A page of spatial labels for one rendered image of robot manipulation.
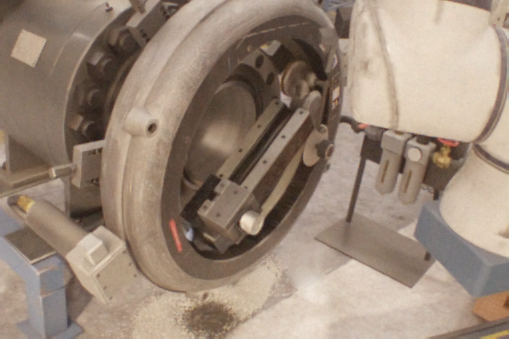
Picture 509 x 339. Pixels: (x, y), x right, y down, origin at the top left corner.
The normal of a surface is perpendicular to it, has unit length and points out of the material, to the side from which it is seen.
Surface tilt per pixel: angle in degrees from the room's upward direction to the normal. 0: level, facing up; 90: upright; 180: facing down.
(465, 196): 68
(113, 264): 90
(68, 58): 59
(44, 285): 90
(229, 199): 38
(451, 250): 90
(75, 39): 50
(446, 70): 80
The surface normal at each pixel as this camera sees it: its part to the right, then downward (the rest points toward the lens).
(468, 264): -0.94, 0.03
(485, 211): -0.66, -0.17
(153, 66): -0.41, -0.33
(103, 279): 0.77, 0.36
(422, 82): -0.07, 0.36
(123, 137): -0.55, -0.01
